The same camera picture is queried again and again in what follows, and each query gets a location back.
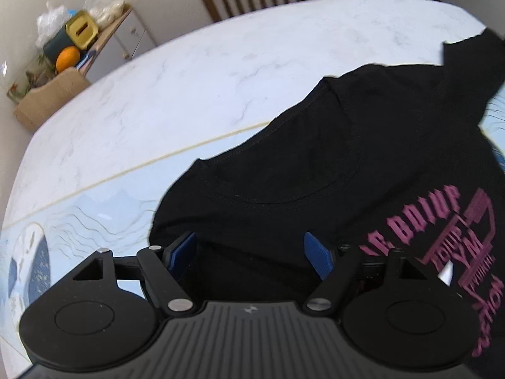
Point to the white side cabinet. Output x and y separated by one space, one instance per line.
122 41

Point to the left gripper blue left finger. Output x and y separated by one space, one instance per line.
177 256

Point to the black t-shirt pink print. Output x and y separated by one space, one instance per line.
380 158

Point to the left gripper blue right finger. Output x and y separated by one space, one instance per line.
321 256

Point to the white blue patterned tablecloth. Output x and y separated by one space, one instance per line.
92 176

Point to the white plastic bag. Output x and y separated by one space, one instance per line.
50 22

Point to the yellow container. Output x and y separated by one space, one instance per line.
82 30

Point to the orange fruit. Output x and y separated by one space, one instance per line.
69 57

